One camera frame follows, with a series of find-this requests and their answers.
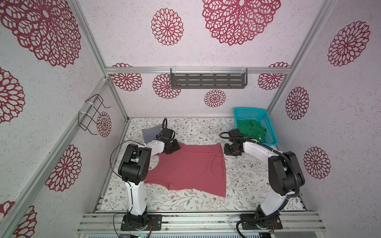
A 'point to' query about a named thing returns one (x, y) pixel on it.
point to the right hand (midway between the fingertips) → (227, 149)
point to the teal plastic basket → (261, 115)
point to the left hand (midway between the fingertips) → (177, 149)
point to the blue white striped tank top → (152, 133)
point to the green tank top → (251, 129)
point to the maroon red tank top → (200, 167)
